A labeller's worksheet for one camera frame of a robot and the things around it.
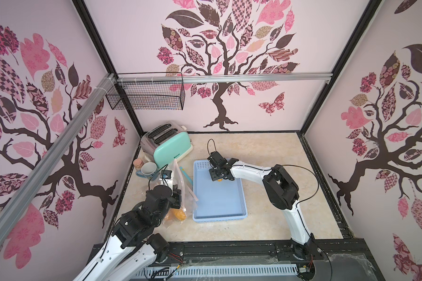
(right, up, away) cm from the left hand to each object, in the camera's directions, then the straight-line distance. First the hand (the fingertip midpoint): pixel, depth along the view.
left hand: (176, 190), depth 70 cm
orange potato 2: (+1, -12, +4) cm, 12 cm away
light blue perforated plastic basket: (+16, -10, +17) cm, 26 cm away
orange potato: (+19, 0, +21) cm, 28 cm away
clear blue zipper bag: (0, +6, -12) cm, 13 cm away
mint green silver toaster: (-11, +20, +22) cm, 32 cm away
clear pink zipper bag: (-2, -12, +4) cm, 13 cm away
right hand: (+16, +4, +28) cm, 32 cm away
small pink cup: (-25, +9, +21) cm, 35 cm away
